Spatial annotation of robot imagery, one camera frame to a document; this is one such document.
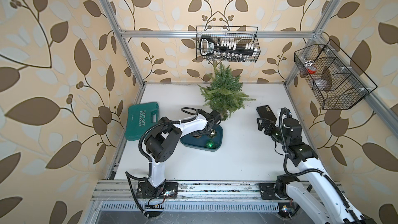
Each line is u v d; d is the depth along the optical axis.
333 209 0.42
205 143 0.86
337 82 0.73
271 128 0.69
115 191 0.76
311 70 0.81
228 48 0.83
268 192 0.73
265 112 1.02
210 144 0.85
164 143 0.50
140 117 0.96
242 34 0.91
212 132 0.90
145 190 0.73
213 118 0.70
